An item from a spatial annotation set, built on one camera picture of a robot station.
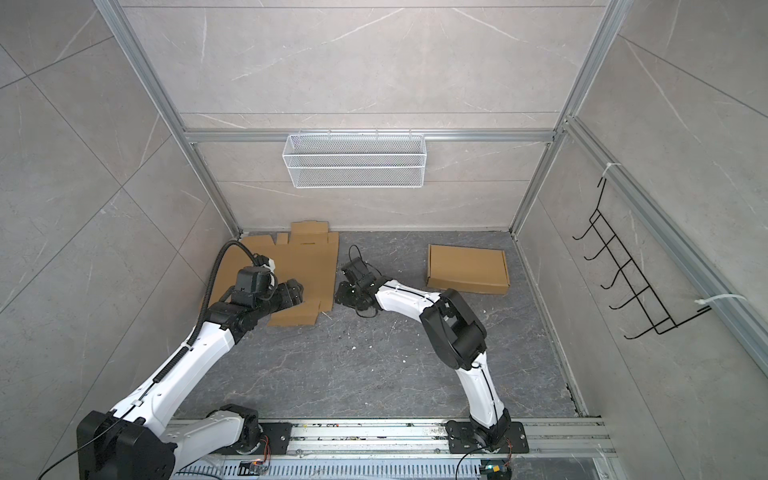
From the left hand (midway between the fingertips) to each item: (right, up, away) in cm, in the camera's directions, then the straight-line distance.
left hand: (292, 284), depth 82 cm
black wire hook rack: (+84, -5, -21) cm, 86 cm away
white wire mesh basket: (+16, +41, +19) cm, 47 cm away
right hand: (+11, -5, +12) cm, 17 cm away
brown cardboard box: (-2, +7, +29) cm, 30 cm away
